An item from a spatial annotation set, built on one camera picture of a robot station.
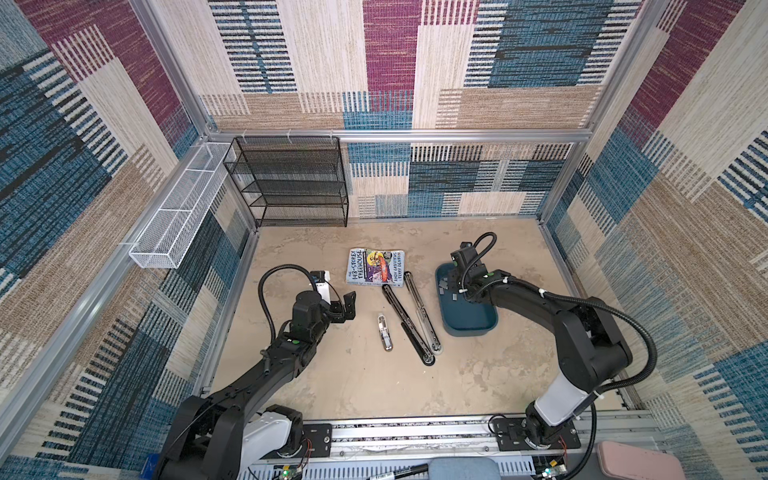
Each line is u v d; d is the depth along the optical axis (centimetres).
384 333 89
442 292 97
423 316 92
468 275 72
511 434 73
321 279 75
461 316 88
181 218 96
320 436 74
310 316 65
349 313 78
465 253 75
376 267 105
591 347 47
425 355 85
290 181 111
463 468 67
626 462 70
